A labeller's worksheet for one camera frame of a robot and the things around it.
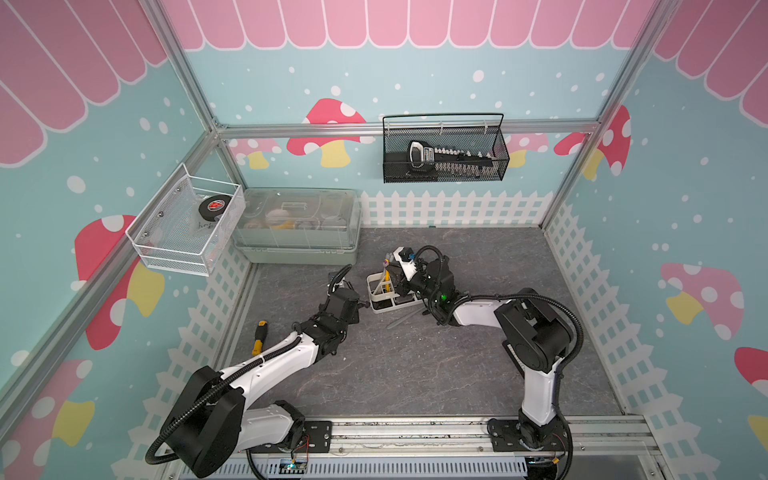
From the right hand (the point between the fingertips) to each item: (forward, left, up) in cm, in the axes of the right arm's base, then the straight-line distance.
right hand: (387, 265), depth 90 cm
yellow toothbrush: (-1, 0, +2) cm, 2 cm away
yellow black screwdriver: (-16, +39, -13) cm, 44 cm away
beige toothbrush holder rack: (-7, +2, -7) cm, 10 cm away
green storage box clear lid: (+17, +30, +1) cm, 34 cm away
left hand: (-10, +12, -5) cm, 17 cm away
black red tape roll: (+6, +46, +19) cm, 50 cm away
